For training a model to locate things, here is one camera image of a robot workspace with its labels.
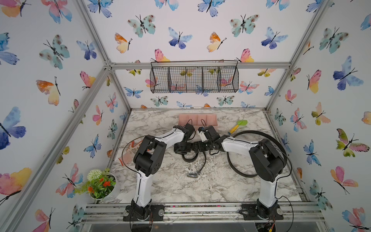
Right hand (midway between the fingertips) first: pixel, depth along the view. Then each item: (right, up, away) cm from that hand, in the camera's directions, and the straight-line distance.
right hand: (198, 145), depth 94 cm
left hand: (-8, -5, +2) cm, 9 cm away
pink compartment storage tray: (+1, +16, +21) cm, 26 cm away
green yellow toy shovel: (+33, +14, +17) cm, 40 cm away
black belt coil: (+51, +5, +8) cm, 52 cm away
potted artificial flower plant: (-46, -14, -27) cm, 55 cm away
